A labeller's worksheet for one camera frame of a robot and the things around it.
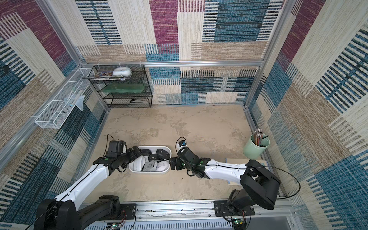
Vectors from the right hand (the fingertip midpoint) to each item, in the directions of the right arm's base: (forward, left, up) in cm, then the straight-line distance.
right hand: (174, 158), depth 84 cm
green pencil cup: (+4, -46, 0) cm, 46 cm away
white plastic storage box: (+8, +14, -3) cm, 17 cm away
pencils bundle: (+9, -47, +10) cm, 49 cm away
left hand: (+4, +23, 0) cm, 23 cm away
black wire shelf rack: (+52, +45, -1) cm, 69 cm away
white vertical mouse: (-1, +22, -3) cm, 22 cm away
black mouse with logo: (+4, +6, -3) cm, 8 cm away
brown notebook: (+1, -42, -8) cm, 43 cm away
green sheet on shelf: (+42, +34, +19) cm, 57 cm away
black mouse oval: (+6, +18, -3) cm, 19 cm away
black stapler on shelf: (+45, +29, +3) cm, 54 cm away
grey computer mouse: (-3, +14, -3) cm, 15 cm away
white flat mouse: (-2, +8, -5) cm, 10 cm away
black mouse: (+3, +13, -4) cm, 13 cm away
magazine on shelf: (+44, +43, +27) cm, 67 cm away
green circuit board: (-31, +29, -8) cm, 43 cm away
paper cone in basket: (+22, +51, +27) cm, 61 cm away
